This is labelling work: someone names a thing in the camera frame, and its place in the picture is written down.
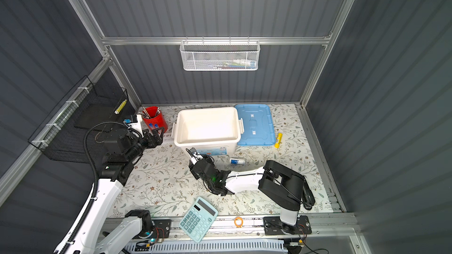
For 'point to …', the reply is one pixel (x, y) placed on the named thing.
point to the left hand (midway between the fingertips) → (155, 129)
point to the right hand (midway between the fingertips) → (196, 159)
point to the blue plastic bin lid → (258, 124)
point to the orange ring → (242, 221)
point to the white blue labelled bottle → (236, 161)
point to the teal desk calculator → (199, 219)
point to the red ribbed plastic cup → (154, 118)
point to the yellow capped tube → (277, 144)
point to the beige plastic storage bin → (212, 131)
